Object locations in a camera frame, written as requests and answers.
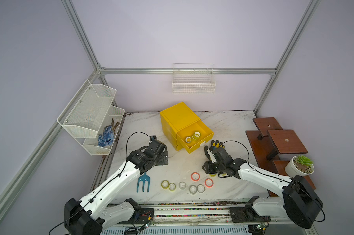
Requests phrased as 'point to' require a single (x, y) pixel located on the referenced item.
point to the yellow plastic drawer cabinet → (183, 128)
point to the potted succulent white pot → (299, 165)
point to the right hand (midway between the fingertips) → (206, 169)
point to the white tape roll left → (182, 185)
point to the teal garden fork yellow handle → (143, 178)
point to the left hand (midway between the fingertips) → (156, 159)
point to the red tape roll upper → (195, 176)
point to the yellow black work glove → (214, 145)
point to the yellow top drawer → (206, 134)
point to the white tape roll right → (200, 188)
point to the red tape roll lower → (209, 182)
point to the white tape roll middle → (193, 189)
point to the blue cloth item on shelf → (107, 137)
